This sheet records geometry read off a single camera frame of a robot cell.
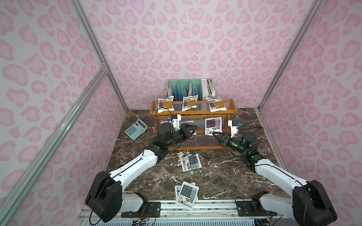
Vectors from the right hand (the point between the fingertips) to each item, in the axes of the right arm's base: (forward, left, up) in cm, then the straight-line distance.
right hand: (212, 134), depth 76 cm
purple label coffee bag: (+13, +13, -6) cm, 19 cm away
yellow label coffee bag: (+15, -2, +8) cm, 17 cm away
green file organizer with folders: (+37, +3, +2) cm, 37 cm away
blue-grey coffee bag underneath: (-23, +19, -22) cm, 37 cm away
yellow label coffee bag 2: (+16, +13, +8) cm, 22 cm away
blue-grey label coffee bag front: (-26, +14, -21) cm, 36 cm away
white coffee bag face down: (+15, +26, +9) cm, 31 cm away
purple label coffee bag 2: (+5, -1, +1) cm, 5 cm away
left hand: (0, +8, +6) cm, 10 cm away
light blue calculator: (+18, +52, -20) cm, 59 cm away
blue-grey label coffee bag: (-7, +12, -23) cm, 26 cm away
